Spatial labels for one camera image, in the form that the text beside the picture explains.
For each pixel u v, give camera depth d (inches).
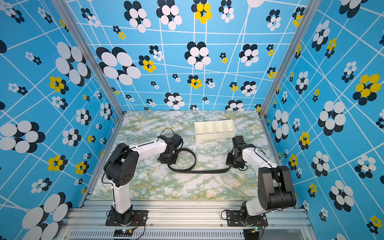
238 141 29.2
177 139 31.1
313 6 26.6
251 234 27.7
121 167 19.8
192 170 35.0
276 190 17.0
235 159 30.1
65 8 27.3
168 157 31.2
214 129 42.5
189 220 29.4
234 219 28.5
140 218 28.8
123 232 28.4
